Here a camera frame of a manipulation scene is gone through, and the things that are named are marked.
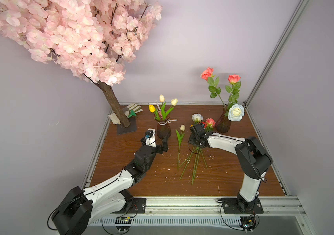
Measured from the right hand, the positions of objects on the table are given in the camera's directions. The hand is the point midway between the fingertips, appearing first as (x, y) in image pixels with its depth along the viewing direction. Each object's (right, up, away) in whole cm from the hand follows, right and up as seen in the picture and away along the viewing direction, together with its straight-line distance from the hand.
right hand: (192, 137), depth 96 cm
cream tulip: (-19, +19, -9) cm, 29 cm away
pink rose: (+14, +9, +7) cm, 18 cm away
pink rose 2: (+24, +36, -11) cm, 45 cm away
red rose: (+11, +8, +7) cm, 15 cm away
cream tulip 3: (-6, +6, +7) cm, 11 cm away
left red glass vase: (-19, +7, -4) cm, 21 cm away
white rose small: (+5, +13, +7) cm, 16 cm away
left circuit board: (-39, -38, -25) cm, 60 cm away
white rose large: (+17, +16, -27) cm, 36 cm away
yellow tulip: (-25, +18, -19) cm, 36 cm away
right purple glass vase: (+21, +9, +1) cm, 23 cm away
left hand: (-20, +4, -18) cm, 27 cm away
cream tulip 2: (-13, +23, -13) cm, 29 cm away
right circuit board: (+23, -38, -27) cm, 52 cm away
